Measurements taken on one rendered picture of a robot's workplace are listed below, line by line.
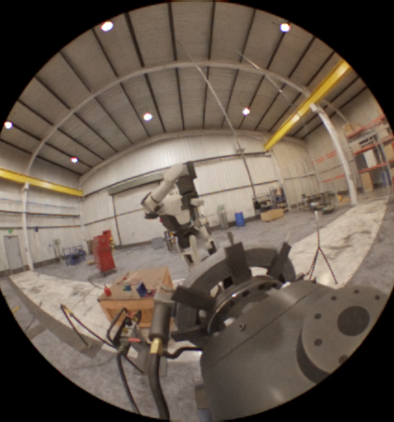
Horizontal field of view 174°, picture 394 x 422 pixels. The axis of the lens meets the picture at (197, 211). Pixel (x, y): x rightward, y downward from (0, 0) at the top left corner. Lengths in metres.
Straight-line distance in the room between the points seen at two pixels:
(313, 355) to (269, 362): 0.10
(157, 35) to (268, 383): 7.62
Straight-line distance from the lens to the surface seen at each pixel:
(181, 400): 1.22
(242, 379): 0.34
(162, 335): 0.51
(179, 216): 1.06
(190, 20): 7.28
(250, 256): 0.62
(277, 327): 0.34
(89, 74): 8.18
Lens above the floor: 1.15
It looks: 3 degrees up
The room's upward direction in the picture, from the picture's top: 13 degrees counter-clockwise
